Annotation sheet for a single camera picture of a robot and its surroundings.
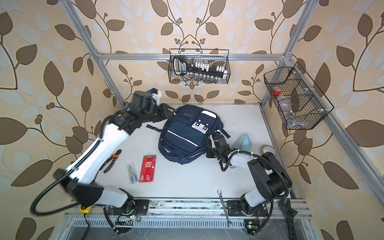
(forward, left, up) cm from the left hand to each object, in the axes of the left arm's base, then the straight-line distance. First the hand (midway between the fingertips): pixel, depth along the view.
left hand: (173, 109), depth 71 cm
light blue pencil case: (-2, -41, -28) cm, 49 cm away
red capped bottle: (+15, -55, 0) cm, 57 cm away
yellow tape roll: (-4, -52, -32) cm, 61 cm away
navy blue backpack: (+1, -4, -28) cm, 28 cm away
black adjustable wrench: (-38, -57, -33) cm, 76 cm away
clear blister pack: (-18, +26, -36) cm, 48 cm away
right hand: (-4, -19, -33) cm, 38 cm away
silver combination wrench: (-42, -28, -36) cm, 61 cm away
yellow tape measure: (-38, +43, -34) cm, 67 cm away
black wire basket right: (+9, -66, -3) cm, 66 cm away
